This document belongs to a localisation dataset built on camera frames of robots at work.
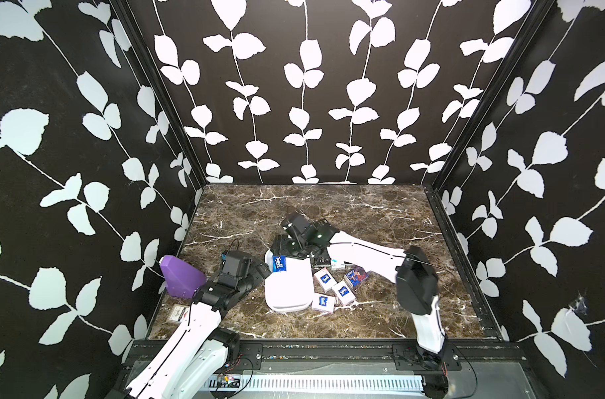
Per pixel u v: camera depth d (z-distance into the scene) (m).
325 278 0.88
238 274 0.61
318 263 0.93
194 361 0.56
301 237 0.65
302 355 0.75
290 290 0.82
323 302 0.82
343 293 0.84
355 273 0.89
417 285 0.51
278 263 0.90
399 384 0.70
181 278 0.78
